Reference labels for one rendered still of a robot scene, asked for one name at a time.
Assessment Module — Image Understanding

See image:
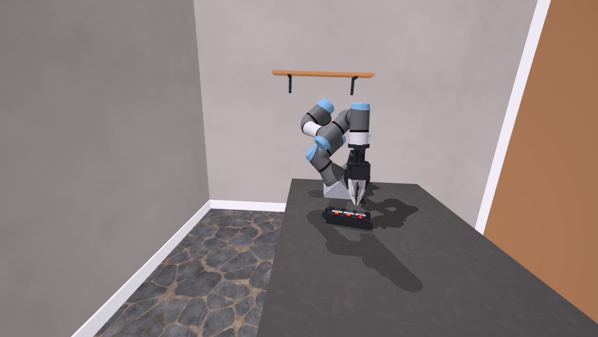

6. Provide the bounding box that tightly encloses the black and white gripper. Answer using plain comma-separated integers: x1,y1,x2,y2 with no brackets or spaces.
344,143,371,206

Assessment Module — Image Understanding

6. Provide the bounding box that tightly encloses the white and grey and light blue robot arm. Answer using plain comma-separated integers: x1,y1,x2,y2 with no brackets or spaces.
301,99,371,187

